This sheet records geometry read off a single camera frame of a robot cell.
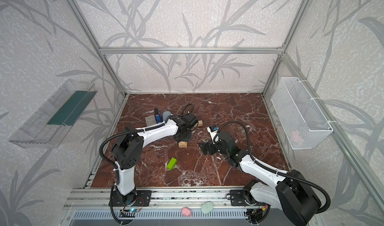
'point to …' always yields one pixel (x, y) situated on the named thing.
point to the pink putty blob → (186, 211)
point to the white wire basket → (303, 124)
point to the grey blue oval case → (165, 114)
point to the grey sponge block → (150, 120)
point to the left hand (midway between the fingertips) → (188, 134)
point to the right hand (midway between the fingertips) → (205, 136)
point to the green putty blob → (207, 207)
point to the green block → (172, 163)
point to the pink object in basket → (296, 135)
